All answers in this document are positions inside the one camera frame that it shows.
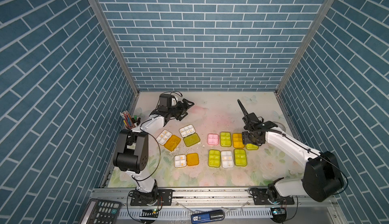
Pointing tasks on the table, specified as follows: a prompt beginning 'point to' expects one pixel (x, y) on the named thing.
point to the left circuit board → (153, 213)
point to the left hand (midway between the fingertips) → (195, 108)
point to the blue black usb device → (207, 216)
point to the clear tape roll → (281, 124)
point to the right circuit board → (279, 214)
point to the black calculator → (99, 211)
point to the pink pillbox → (212, 139)
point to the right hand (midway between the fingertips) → (250, 139)
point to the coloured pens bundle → (130, 122)
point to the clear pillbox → (227, 159)
